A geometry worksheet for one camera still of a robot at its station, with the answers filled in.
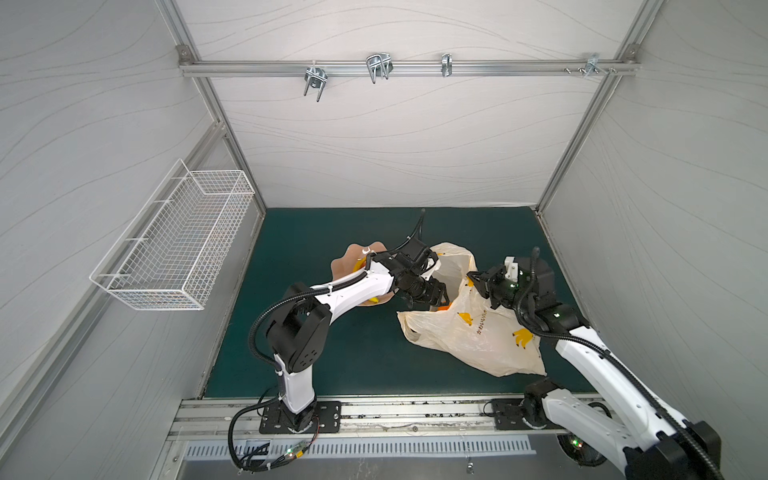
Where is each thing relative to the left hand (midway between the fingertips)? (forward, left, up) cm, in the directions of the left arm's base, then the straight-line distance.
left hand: (444, 298), depth 82 cm
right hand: (+4, -6, +11) cm, 13 cm away
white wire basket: (-1, +66, +19) cm, 69 cm away
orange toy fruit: (-7, +2, +8) cm, 11 cm away
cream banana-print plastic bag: (-11, -4, +5) cm, 13 cm away
